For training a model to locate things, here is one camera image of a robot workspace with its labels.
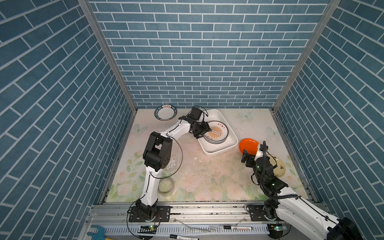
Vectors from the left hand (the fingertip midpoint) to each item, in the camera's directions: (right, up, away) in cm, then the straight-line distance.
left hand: (209, 131), depth 96 cm
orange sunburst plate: (+7, -2, +5) cm, 9 cm away
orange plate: (+27, -9, +2) cm, 29 cm away
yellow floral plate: (+41, -23, -9) cm, 48 cm away
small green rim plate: (-34, +14, +24) cm, 44 cm away
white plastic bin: (+16, -7, +5) cm, 18 cm away
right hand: (+22, -10, -12) cm, 27 cm away
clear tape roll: (-26, -30, -14) cm, 42 cm away
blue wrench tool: (-52, -46, -29) cm, 75 cm away
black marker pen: (-15, -46, -30) cm, 57 cm away
